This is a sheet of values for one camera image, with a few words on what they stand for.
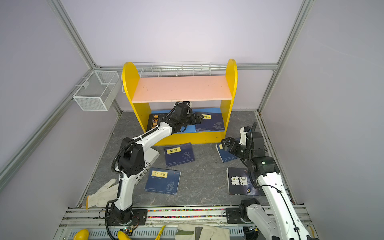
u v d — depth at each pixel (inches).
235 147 25.3
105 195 31.8
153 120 37.0
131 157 21.4
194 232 27.3
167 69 36.9
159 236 26.2
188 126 33.5
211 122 36.9
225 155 36.9
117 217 26.6
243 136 26.1
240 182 32.6
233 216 29.1
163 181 33.5
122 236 25.3
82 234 25.8
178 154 38.0
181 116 29.2
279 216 15.9
